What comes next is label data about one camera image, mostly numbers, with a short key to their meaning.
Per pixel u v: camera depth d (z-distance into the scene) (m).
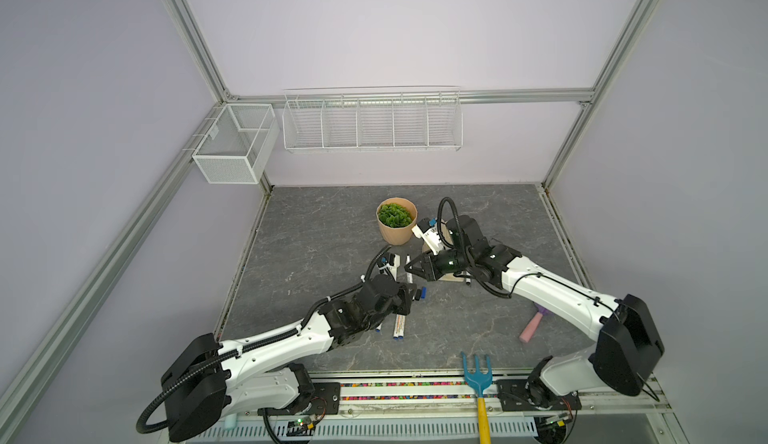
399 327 0.85
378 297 0.56
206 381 0.40
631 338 0.42
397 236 0.96
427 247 0.71
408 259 0.76
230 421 0.69
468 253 0.62
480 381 0.75
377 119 0.99
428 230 0.71
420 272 0.72
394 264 0.70
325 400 0.73
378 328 0.84
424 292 0.92
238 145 1.02
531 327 0.83
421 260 0.72
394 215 0.96
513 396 0.70
